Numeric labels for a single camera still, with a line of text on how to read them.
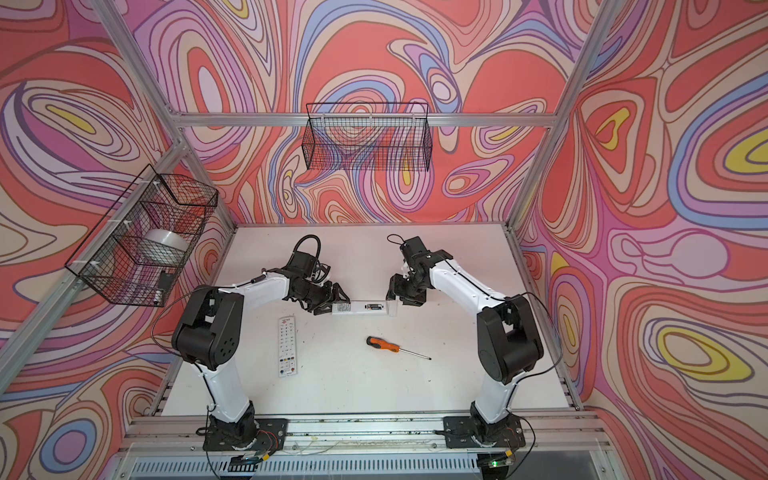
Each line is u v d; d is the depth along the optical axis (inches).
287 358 33.1
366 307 36.9
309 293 32.3
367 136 36.7
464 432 28.8
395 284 31.1
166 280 29.1
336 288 34.8
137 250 29.0
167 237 29.0
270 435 28.8
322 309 34.4
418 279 26.5
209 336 19.8
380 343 34.0
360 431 29.6
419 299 31.2
